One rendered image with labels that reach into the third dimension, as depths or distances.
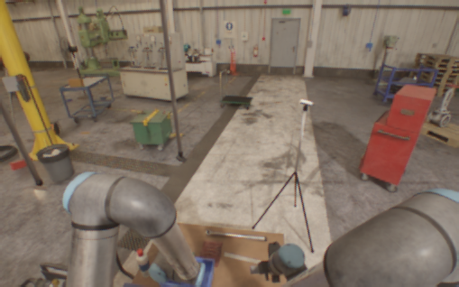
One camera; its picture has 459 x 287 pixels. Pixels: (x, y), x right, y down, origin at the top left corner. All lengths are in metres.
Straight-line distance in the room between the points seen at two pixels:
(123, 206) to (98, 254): 0.15
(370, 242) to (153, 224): 0.45
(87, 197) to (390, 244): 0.60
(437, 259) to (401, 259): 0.04
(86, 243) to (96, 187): 0.13
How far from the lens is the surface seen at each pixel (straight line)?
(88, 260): 0.68
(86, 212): 0.64
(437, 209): 0.47
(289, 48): 10.32
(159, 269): 1.10
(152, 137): 3.91
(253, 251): 1.77
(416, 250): 0.40
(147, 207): 0.58
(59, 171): 3.86
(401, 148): 3.22
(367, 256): 0.40
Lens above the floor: 1.90
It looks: 28 degrees down
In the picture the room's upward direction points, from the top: 1 degrees counter-clockwise
